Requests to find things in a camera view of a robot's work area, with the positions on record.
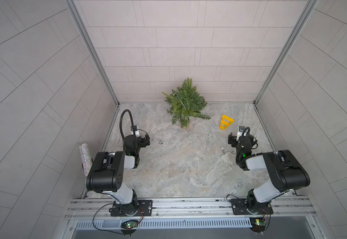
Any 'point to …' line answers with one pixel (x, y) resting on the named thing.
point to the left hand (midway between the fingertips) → (142, 131)
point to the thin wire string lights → (181, 102)
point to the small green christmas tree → (186, 102)
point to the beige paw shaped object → (229, 158)
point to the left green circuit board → (131, 224)
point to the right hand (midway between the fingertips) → (238, 131)
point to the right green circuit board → (261, 223)
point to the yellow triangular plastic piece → (226, 121)
